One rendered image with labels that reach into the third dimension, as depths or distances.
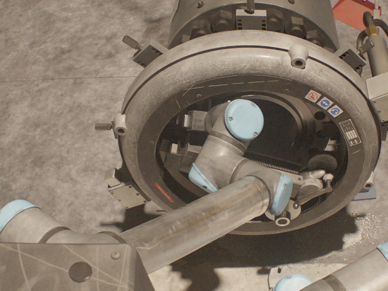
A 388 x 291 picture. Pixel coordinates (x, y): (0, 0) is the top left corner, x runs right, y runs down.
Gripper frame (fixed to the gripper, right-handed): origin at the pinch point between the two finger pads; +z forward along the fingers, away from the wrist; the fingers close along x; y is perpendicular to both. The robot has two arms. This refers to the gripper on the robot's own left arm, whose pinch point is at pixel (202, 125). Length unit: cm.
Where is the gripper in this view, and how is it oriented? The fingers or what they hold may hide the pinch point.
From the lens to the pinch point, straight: 180.9
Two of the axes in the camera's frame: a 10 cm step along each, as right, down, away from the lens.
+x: -9.5, -1.0, -2.8
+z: -2.8, 0.2, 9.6
